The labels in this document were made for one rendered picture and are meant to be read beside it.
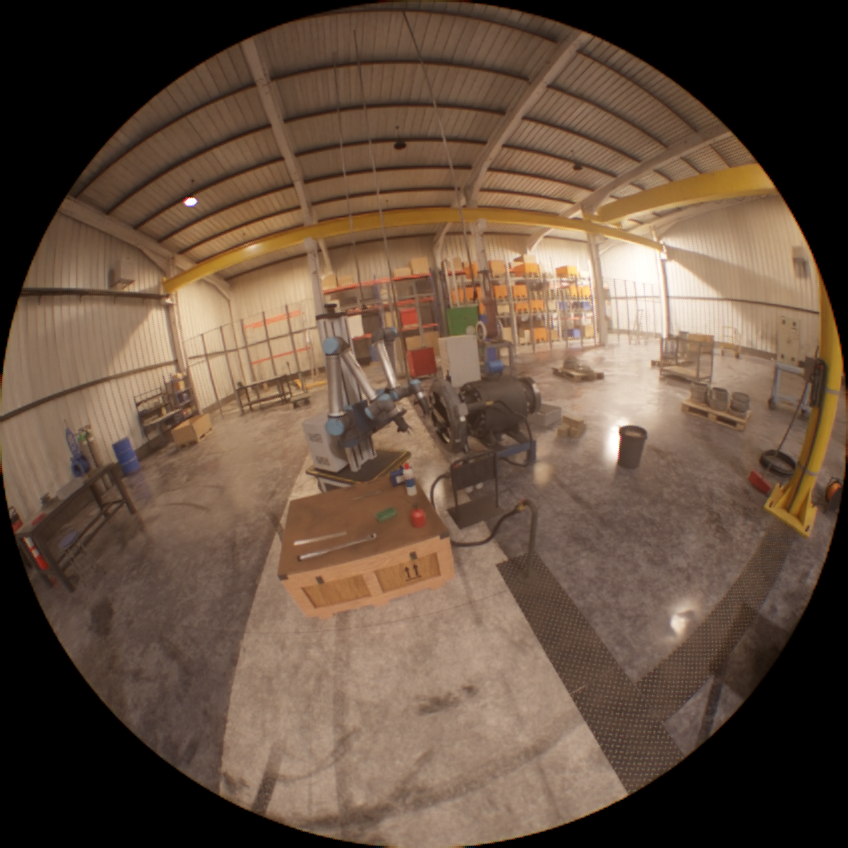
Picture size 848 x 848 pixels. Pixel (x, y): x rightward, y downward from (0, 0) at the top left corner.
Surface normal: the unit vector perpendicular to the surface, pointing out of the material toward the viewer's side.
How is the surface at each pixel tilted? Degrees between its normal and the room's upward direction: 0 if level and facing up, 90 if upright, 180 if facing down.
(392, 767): 0
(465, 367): 90
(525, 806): 0
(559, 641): 0
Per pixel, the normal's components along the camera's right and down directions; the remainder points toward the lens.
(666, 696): -0.15, -0.93
